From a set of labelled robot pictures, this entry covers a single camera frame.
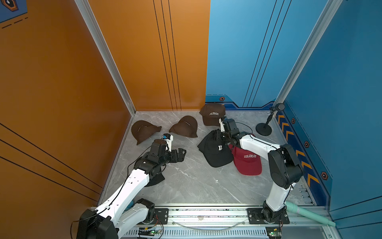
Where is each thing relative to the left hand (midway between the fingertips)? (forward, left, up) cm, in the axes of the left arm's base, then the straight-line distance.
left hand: (180, 149), depth 82 cm
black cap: (+5, -21, -6) cm, 22 cm away
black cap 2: (-21, +7, +14) cm, 26 cm away
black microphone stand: (+26, -59, -14) cm, 66 cm away
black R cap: (-3, -22, -13) cm, 26 cm away
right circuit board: (-36, -47, -16) cm, 61 cm away
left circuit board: (-37, +13, -15) cm, 42 cm away
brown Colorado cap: (+37, -20, -9) cm, 43 cm away
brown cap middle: (+25, -2, -10) cm, 27 cm away
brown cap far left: (+21, +29, -9) cm, 37 cm away
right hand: (+15, -22, -5) cm, 27 cm away
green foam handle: (-25, -57, -10) cm, 63 cm away
